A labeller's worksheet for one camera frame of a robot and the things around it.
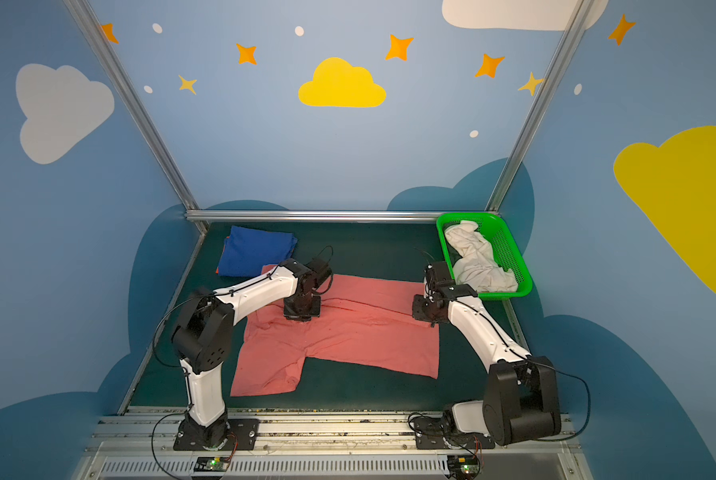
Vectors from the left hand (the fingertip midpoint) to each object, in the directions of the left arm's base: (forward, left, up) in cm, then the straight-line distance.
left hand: (313, 319), depth 91 cm
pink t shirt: (+2, -15, -5) cm, 16 cm away
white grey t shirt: (+21, -56, 0) cm, 60 cm away
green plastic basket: (+27, -68, +2) cm, 73 cm away
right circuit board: (-36, -40, -5) cm, 54 cm away
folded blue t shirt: (+30, +29, -3) cm, 42 cm away
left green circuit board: (-37, +21, -4) cm, 42 cm away
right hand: (+1, -34, +5) cm, 34 cm away
